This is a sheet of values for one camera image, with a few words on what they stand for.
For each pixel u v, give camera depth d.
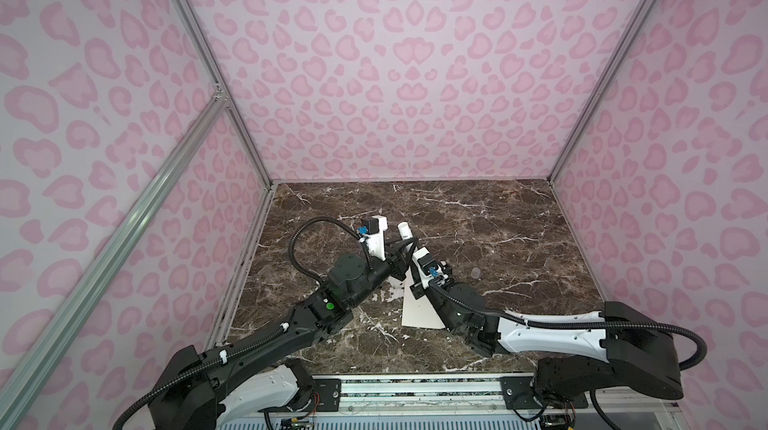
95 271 0.53
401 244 0.66
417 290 0.64
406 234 0.67
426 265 0.57
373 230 0.61
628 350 0.41
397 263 0.61
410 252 0.61
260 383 0.57
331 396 0.73
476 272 0.95
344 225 0.59
